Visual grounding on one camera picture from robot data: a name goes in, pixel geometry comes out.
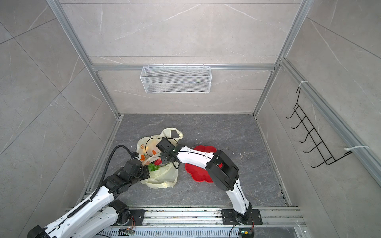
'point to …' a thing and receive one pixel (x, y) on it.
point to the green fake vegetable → (152, 167)
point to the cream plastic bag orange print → (165, 176)
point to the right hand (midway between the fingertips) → (165, 155)
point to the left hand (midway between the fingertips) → (149, 165)
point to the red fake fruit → (158, 162)
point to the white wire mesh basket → (176, 80)
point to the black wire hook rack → (326, 154)
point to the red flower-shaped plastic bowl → (198, 173)
